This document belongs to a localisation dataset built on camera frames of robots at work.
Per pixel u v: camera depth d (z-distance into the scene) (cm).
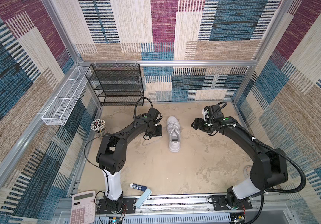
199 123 78
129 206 73
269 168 44
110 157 50
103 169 53
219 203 73
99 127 83
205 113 79
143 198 73
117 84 109
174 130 91
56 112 92
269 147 47
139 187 78
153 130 80
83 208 71
